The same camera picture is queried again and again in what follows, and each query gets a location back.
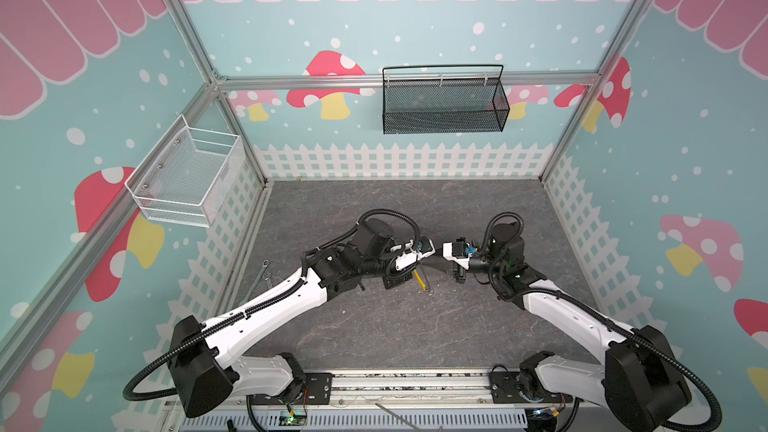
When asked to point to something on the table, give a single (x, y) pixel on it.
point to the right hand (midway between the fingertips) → (425, 255)
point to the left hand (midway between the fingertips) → (412, 264)
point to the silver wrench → (265, 264)
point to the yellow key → (419, 279)
